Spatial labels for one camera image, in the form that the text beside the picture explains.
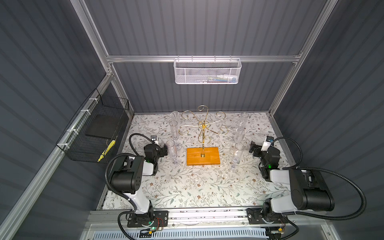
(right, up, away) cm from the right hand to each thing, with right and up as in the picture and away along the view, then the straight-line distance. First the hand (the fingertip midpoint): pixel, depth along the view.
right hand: (262, 143), depth 91 cm
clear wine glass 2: (-53, +10, -6) cm, 55 cm away
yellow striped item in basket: (-82, 0, -22) cm, 85 cm away
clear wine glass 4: (-2, +18, +27) cm, 33 cm away
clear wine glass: (-54, +18, +5) cm, 57 cm away
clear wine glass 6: (-11, -6, +11) cm, 17 cm away
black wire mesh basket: (-88, +13, -15) cm, 90 cm away
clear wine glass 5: (-12, +6, +6) cm, 14 cm away
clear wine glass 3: (-59, -2, +15) cm, 60 cm away
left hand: (-67, -1, +6) cm, 67 cm away
